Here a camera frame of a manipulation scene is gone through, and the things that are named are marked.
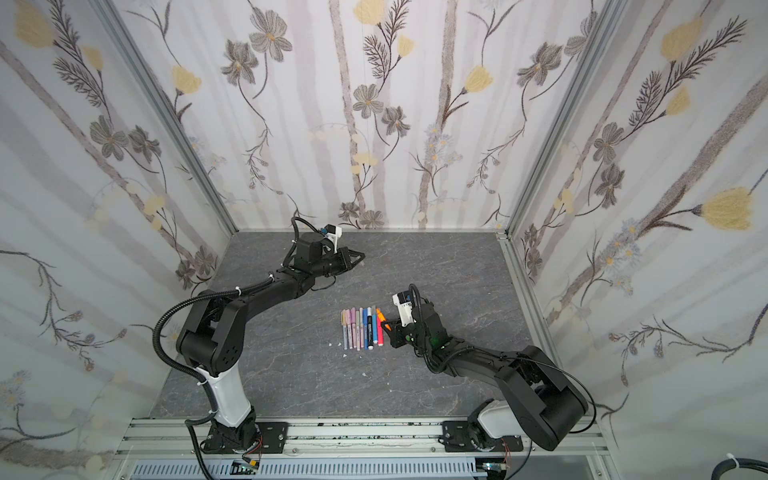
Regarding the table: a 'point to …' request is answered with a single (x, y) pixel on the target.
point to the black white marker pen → (370, 329)
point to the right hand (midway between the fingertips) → (384, 321)
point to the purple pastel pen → (354, 326)
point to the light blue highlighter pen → (374, 324)
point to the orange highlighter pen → (382, 318)
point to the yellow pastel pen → (344, 326)
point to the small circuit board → (241, 469)
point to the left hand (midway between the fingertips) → (366, 252)
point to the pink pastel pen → (348, 319)
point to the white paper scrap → (330, 344)
